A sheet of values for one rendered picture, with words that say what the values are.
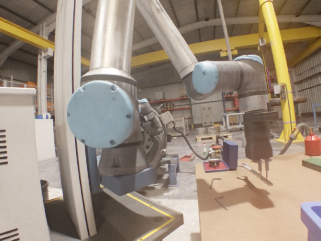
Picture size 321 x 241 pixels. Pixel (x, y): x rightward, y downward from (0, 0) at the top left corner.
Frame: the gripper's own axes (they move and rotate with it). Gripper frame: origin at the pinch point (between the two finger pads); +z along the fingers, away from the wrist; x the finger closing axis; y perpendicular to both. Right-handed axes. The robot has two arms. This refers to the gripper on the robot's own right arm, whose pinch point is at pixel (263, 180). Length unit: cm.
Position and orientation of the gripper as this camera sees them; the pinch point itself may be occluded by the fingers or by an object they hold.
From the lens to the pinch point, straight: 54.1
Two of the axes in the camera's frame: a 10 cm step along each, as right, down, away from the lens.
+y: 1.1, 0.4, 9.9
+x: -9.9, 1.0, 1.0
